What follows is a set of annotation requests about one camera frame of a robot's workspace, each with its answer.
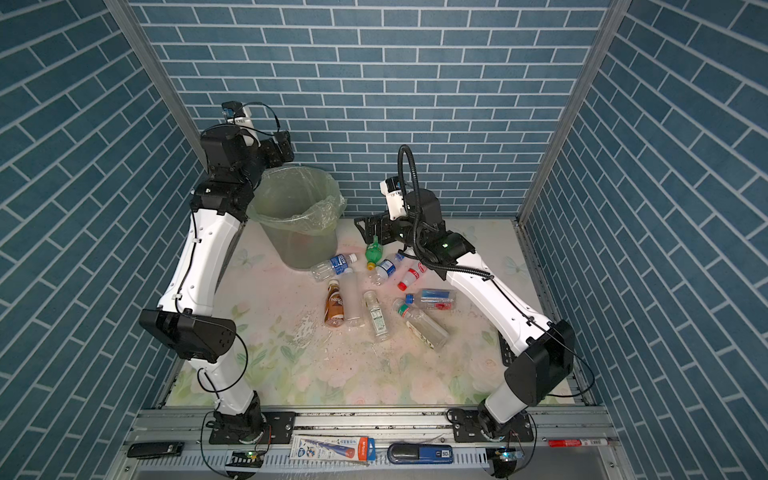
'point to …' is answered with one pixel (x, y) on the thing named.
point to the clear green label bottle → (378, 317)
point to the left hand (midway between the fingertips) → (273, 133)
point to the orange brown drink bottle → (334, 310)
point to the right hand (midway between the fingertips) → (366, 213)
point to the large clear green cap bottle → (420, 323)
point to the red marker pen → (577, 442)
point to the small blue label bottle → (385, 268)
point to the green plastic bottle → (373, 253)
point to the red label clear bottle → (412, 275)
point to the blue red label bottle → (434, 299)
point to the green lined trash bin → (300, 207)
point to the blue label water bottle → (337, 264)
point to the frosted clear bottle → (351, 298)
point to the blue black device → (420, 453)
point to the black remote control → (155, 449)
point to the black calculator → (508, 355)
